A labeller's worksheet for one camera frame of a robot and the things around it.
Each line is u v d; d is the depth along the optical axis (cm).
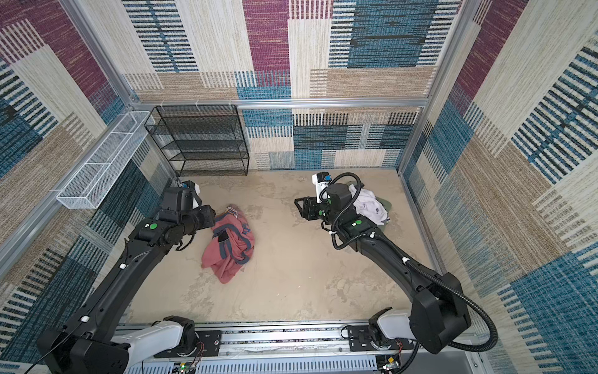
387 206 104
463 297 38
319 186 71
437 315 41
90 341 38
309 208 69
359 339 73
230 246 87
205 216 69
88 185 71
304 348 73
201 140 111
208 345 73
